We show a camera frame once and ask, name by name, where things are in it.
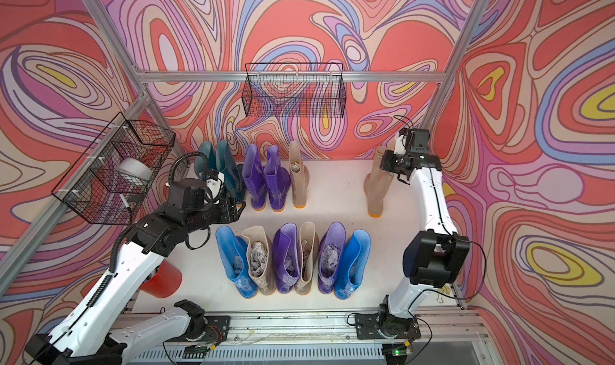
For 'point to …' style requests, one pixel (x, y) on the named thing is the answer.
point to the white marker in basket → (122, 198)
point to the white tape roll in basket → (135, 167)
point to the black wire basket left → (108, 181)
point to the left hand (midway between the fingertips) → (241, 204)
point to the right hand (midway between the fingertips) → (384, 165)
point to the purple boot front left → (286, 258)
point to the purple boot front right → (331, 246)
